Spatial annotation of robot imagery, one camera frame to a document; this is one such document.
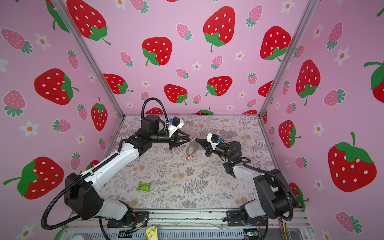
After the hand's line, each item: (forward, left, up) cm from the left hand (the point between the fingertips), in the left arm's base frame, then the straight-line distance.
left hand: (188, 137), depth 71 cm
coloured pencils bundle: (-35, -47, -28) cm, 64 cm away
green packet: (-14, +26, -28) cm, 41 cm away
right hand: (0, -4, -2) cm, 4 cm away
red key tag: (+1, +1, -21) cm, 22 cm away
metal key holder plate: (-2, -2, -4) cm, 5 cm away
